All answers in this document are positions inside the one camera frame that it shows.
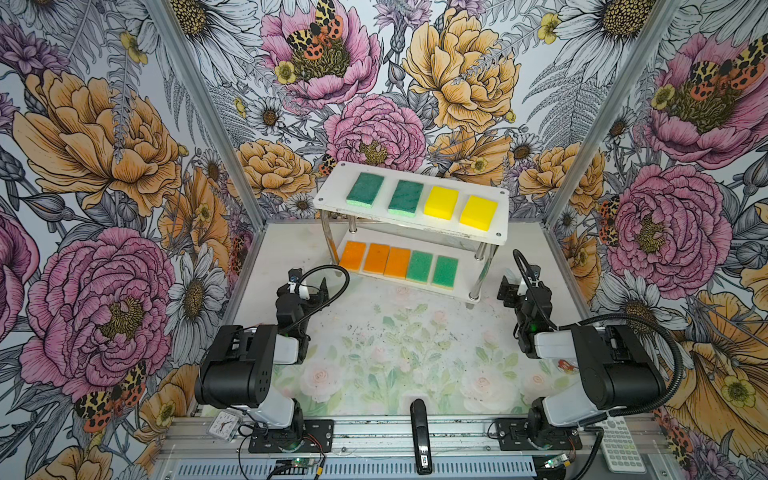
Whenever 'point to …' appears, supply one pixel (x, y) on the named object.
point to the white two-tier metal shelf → (412, 230)
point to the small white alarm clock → (225, 425)
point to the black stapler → (424, 464)
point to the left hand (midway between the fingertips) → (310, 286)
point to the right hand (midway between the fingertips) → (518, 285)
